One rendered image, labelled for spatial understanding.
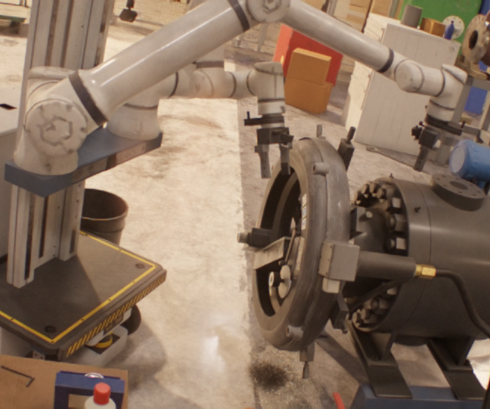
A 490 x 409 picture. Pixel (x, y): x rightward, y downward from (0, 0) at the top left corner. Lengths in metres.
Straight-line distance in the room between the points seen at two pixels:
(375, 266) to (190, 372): 0.95
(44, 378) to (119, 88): 0.75
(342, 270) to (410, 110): 4.34
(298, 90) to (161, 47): 5.12
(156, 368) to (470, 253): 1.24
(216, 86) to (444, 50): 4.28
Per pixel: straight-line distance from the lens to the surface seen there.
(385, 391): 2.28
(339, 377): 2.71
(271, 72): 1.94
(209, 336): 2.71
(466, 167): 2.56
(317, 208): 1.94
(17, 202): 2.12
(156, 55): 1.58
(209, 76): 1.92
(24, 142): 1.83
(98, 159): 1.97
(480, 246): 2.28
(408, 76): 1.90
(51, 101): 1.56
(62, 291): 2.26
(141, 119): 2.17
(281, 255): 2.10
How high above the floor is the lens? 1.58
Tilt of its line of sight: 24 degrees down
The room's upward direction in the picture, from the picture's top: 14 degrees clockwise
